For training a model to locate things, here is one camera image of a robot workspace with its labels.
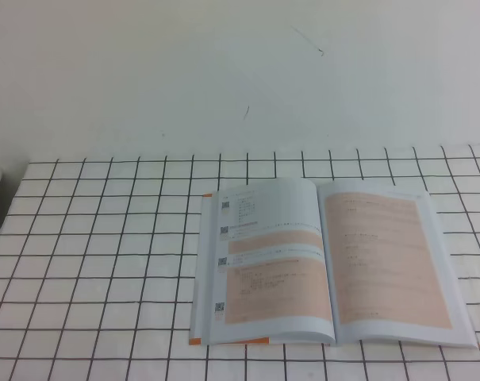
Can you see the white and orange paperback book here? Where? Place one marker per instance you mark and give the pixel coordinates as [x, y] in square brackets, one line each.
[290, 261]

